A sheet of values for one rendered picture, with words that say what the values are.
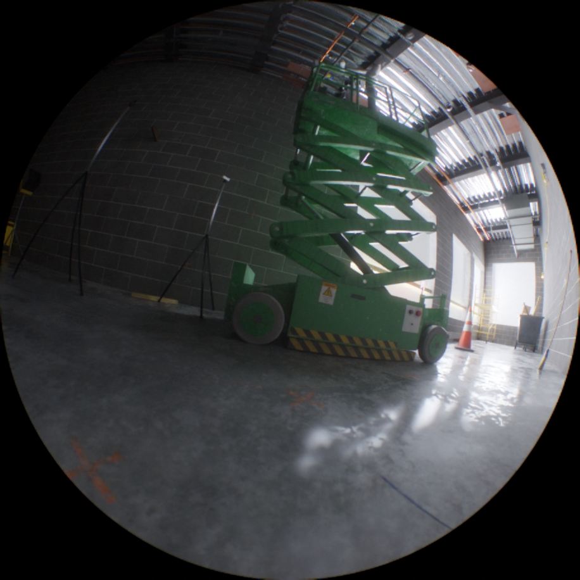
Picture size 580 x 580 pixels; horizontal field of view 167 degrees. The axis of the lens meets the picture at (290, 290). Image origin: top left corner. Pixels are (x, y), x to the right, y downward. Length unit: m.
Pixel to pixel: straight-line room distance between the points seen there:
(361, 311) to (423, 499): 1.06
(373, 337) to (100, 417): 1.31
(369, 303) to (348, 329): 0.21
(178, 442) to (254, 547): 0.23
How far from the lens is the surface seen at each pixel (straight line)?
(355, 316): 1.23
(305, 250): 1.38
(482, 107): 4.95
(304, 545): 0.33
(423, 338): 1.64
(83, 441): 0.43
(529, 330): 6.97
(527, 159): 6.22
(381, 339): 1.35
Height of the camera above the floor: 0.30
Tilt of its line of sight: 2 degrees up
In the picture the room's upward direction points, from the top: 11 degrees clockwise
